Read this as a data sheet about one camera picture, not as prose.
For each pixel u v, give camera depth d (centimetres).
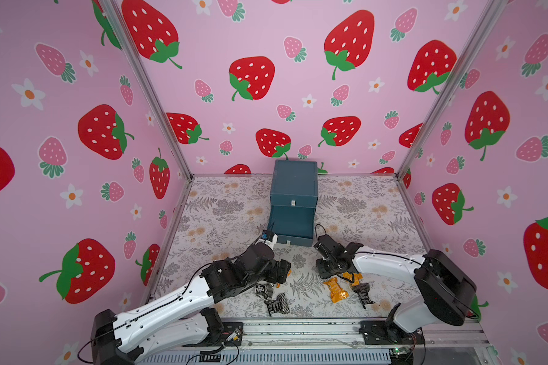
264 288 82
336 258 67
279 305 79
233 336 72
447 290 44
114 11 68
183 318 47
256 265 53
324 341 73
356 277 85
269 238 65
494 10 69
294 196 86
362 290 83
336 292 82
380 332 73
